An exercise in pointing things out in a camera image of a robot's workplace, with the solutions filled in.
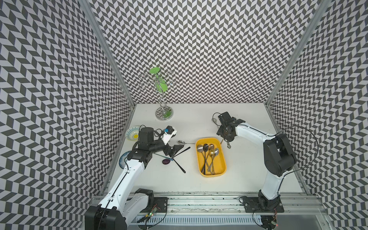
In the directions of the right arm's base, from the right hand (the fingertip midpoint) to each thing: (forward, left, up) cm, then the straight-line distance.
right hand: (222, 135), depth 95 cm
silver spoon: (-11, +5, -4) cm, 12 cm away
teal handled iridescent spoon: (-11, +38, -8) cm, 41 cm away
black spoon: (-8, +11, -3) cm, 14 cm away
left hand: (-11, +28, +14) cm, 33 cm away
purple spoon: (-16, +36, -3) cm, 40 cm away
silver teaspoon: (-9, +15, 0) cm, 18 cm away
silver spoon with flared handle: (-3, +27, -3) cm, 27 cm away
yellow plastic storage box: (-18, +3, -5) cm, 19 cm away
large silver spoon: (-8, +8, -2) cm, 11 cm away
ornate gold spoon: (-12, +7, -3) cm, 14 cm away
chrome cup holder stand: (+23, +42, -3) cm, 48 cm away
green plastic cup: (+26, +40, +22) cm, 53 cm away
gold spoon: (-5, -5, -6) cm, 9 cm away
